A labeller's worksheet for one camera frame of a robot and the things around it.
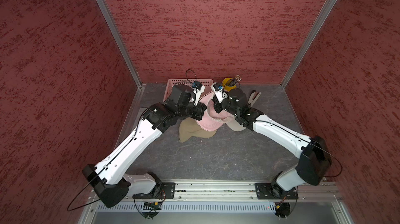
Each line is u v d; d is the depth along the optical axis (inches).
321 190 29.9
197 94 20.3
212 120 27.8
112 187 15.3
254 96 43.4
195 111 22.7
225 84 45.0
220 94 25.4
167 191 29.4
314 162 16.5
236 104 23.5
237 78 40.2
